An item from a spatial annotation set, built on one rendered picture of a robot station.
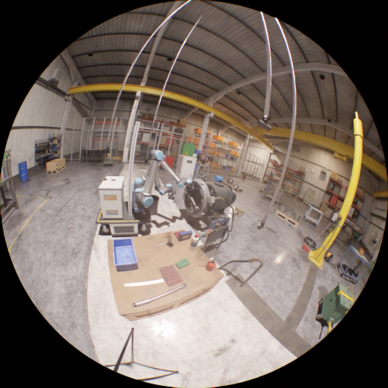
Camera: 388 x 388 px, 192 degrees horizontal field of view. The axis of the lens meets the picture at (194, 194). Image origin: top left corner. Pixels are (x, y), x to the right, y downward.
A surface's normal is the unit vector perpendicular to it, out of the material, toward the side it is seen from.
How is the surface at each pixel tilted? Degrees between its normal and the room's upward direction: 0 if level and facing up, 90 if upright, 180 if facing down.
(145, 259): 0
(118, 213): 90
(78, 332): 0
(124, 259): 0
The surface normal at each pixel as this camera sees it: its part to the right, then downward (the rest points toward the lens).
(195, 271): 0.22, -0.91
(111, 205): 0.46, 0.41
